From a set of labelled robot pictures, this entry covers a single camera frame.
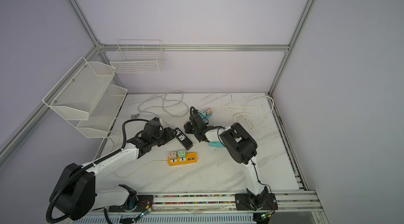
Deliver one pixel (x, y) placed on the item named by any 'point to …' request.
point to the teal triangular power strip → (218, 144)
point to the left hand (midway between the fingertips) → (174, 134)
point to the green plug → (181, 154)
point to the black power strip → (183, 139)
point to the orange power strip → (191, 158)
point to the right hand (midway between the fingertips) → (184, 126)
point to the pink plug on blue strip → (208, 111)
